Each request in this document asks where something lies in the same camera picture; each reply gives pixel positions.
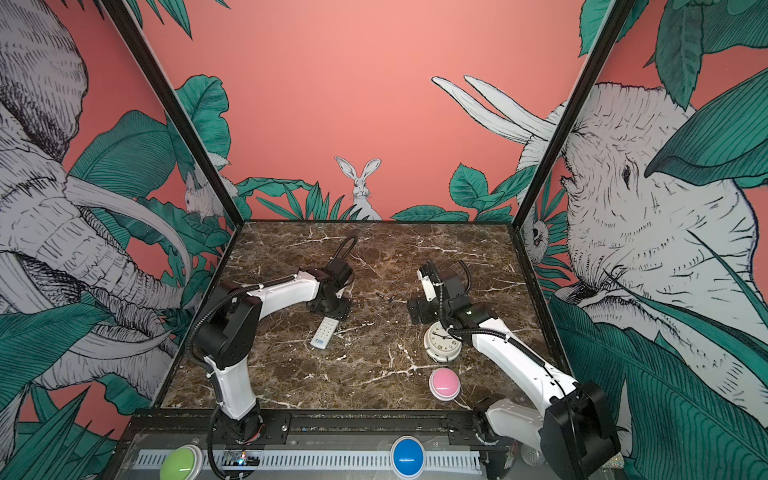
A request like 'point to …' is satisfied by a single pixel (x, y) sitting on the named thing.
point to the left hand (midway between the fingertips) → (338, 308)
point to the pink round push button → (444, 385)
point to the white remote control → (324, 332)
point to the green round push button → (183, 463)
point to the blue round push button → (408, 457)
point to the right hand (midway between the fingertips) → (418, 296)
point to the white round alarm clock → (441, 345)
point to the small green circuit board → (241, 458)
